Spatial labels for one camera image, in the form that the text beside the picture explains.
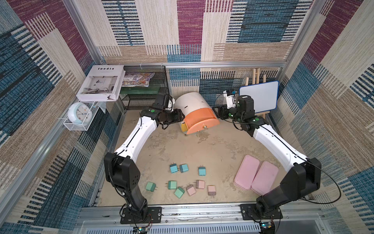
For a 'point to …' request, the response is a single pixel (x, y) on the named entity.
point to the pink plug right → (212, 190)
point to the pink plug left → (191, 190)
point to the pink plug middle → (200, 184)
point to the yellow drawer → (184, 127)
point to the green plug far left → (150, 186)
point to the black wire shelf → (141, 98)
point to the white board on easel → (265, 95)
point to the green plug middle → (172, 185)
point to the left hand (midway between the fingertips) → (181, 116)
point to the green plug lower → (179, 192)
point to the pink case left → (246, 172)
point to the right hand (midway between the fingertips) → (216, 105)
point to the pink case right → (265, 179)
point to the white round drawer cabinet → (189, 102)
